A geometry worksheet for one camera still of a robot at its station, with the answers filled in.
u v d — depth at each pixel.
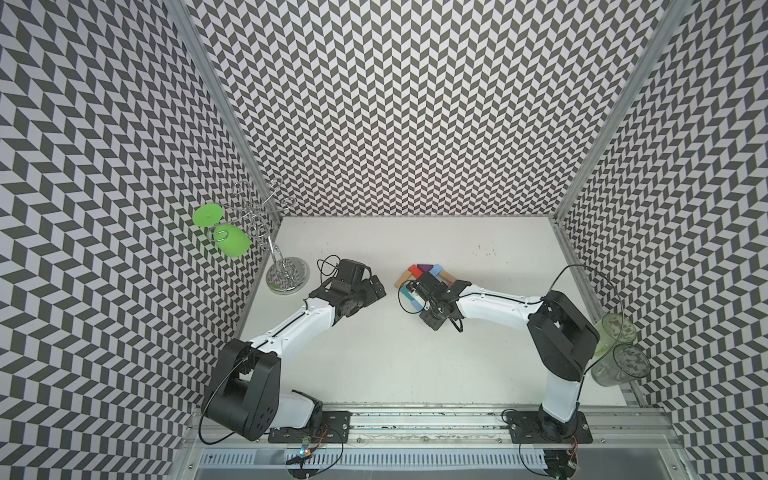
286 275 1.01
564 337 0.48
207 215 0.77
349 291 0.67
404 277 0.97
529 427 0.74
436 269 1.02
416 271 1.02
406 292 0.93
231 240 0.87
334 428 0.72
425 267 1.02
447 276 1.02
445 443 0.72
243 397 0.41
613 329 0.96
